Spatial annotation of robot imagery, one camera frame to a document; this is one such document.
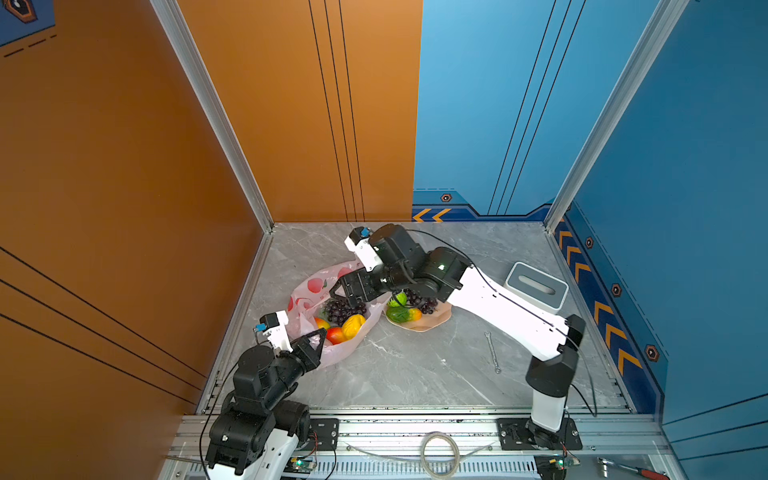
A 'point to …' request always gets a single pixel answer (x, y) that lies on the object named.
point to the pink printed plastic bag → (307, 296)
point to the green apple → (402, 298)
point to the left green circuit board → (303, 463)
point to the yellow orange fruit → (352, 325)
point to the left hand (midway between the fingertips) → (327, 329)
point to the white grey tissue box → (536, 286)
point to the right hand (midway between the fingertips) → (344, 286)
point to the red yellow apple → (335, 335)
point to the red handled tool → (644, 473)
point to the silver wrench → (498, 369)
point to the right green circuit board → (564, 462)
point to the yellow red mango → (322, 323)
